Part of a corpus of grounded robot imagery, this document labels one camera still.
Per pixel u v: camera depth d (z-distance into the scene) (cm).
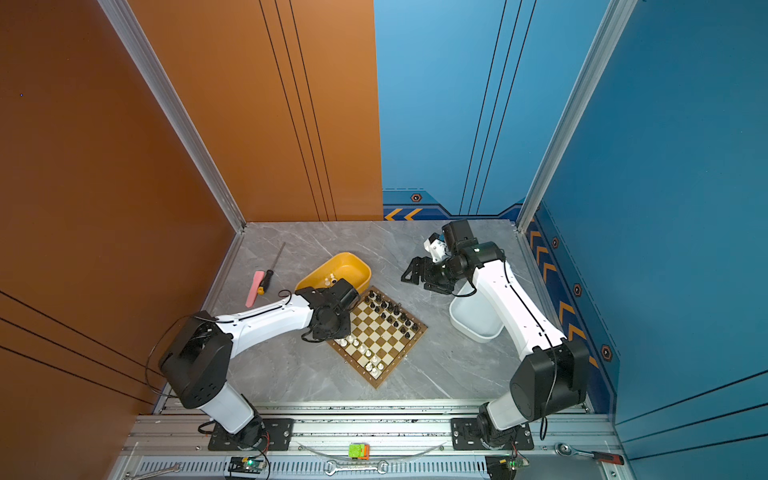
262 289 99
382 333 89
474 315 94
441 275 67
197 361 45
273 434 74
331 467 70
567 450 70
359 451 70
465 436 72
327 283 102
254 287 101
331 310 66
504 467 71
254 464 70
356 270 105
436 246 74
